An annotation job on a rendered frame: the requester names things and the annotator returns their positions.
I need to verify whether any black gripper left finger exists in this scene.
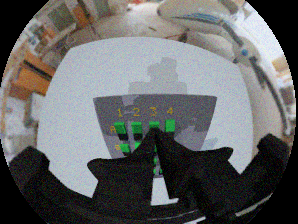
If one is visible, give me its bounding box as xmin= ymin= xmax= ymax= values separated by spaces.
xmin=86 ymin=127 xmax=156 ymax=201

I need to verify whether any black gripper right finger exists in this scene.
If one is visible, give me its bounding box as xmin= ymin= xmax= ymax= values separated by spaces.
xmin=154 ymin=127 xmax=234 ymax=200

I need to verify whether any grey switch panel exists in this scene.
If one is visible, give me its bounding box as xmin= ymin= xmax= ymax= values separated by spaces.
xmin=92 ymin=93 xmax=217 ymax=159

